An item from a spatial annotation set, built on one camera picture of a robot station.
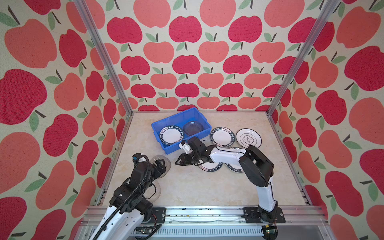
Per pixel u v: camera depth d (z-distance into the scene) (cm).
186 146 85
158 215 75
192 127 110
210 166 91
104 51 86
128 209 49
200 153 73
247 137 105
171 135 105
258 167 51
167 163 93
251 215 74
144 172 52
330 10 70
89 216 76
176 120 109
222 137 105
